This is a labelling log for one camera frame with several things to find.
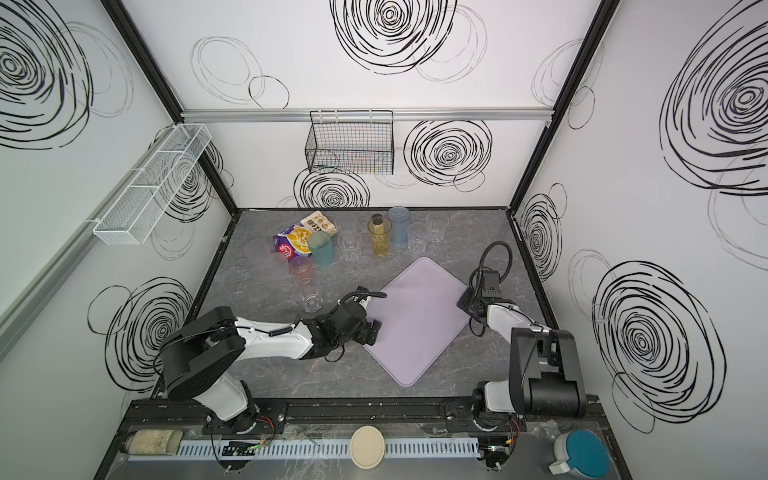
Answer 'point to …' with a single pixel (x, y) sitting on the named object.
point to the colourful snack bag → (293, 242)
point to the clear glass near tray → (417, 237)
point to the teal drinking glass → (321, 244)
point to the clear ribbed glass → (351, 241)
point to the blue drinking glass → (399, 217)
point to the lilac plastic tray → (422, 319)
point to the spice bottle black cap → (377, 219)
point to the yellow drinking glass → (380, 231)
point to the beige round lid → (367, 447)
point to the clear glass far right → (436, 223)
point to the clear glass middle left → (312, 299)
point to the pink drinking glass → (302, 270)
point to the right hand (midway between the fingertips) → (462, 300)
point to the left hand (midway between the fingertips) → (374, 319)
